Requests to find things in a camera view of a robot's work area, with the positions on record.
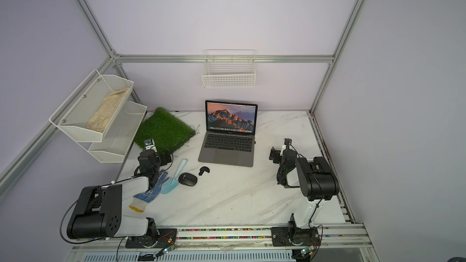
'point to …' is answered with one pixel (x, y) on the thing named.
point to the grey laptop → (229, 138)
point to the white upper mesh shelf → (89, 111)
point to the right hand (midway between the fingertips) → (283, 150)
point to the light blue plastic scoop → (172, 183)
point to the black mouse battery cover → (202, 169)
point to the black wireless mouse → (187, 179)
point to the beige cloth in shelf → (101, 118)
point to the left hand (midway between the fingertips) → (159, 153)
